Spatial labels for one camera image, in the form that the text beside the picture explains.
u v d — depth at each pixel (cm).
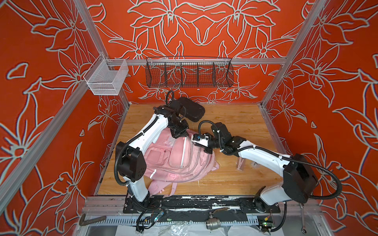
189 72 98
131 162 45
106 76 93
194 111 108
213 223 66
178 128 71
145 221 71
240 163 86
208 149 74
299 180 42
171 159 81
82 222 68
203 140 67
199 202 74
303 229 67
